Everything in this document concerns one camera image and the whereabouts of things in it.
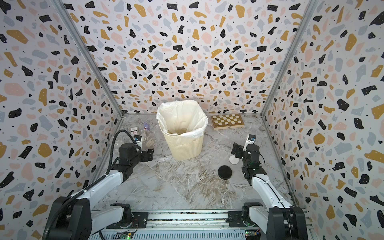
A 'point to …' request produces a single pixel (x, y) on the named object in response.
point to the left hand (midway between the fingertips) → (147, 148)
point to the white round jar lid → (233, 160)
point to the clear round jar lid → (223, 153)
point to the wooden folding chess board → (227, 121)
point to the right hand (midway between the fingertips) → (242, 144)
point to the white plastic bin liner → (183, 117)
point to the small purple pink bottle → (146, 125)
